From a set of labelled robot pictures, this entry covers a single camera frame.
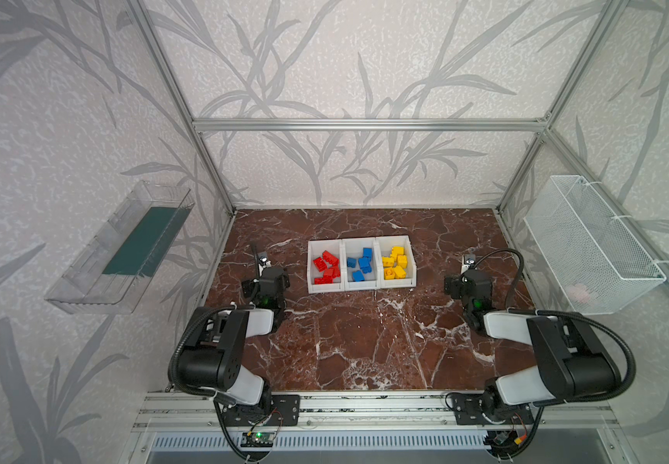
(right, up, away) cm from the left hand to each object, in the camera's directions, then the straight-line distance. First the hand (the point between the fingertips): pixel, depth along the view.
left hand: (262, 270), depth 93 cm
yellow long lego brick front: (+46, +6, +10) cm, 47 cm away
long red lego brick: (+22, +3, +8) cm, 24 cm away
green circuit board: (+6, -40, -21) cm, 46 cm away
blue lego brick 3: (+29, +2, +8) cm, 30 cm away
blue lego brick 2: (+31, -3, +5) cm, 32 cm away
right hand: (+67, -1, +1) cm, 67 cm away
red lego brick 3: (+21, -2, +4) cm, 22 cm away
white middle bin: (+30, +6, +13) cm, 33 cm away
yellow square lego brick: (+42, -2, +3) cm, 42 cm away
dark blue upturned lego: (+34, +1, +7) cm, 34 cm away
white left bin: (+16, +6, +10) cm, 20 cm away
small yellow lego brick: (+42, +2, +9) cm, 43 cm away
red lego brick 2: (+18, +1, +9) cm, 20 cm away
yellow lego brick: (+45, -1, +4) cm, 46 cm away
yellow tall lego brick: (+47, +2, +6) cm, 47 cm away
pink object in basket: (+87, -3, -21) cm, 90 cm away
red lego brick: (+19, -4, +3) cm, 19 cm away
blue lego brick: (+35, +5, +12) cm, 37 cm away
